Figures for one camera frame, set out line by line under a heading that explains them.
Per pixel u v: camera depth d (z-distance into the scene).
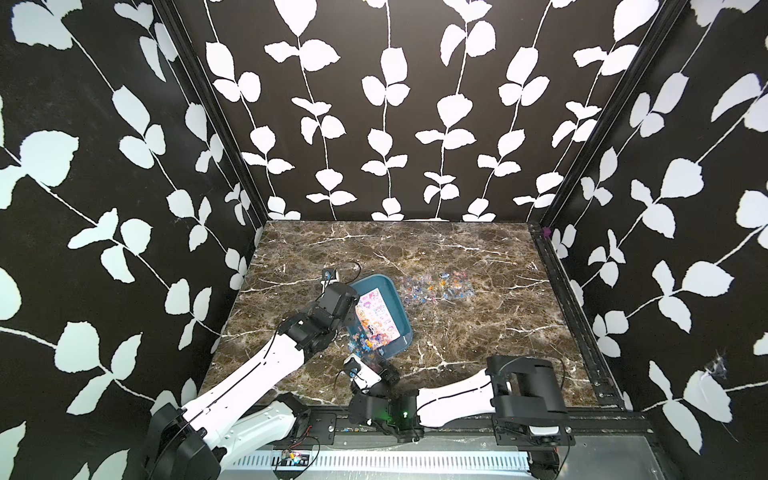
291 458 0.70
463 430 0.75
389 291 0.85
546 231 1.23
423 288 1.01
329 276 0.69
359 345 0.82
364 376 0.66
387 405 0.59
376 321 0.86
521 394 0.48
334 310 0.58
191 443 0.37
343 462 0.70
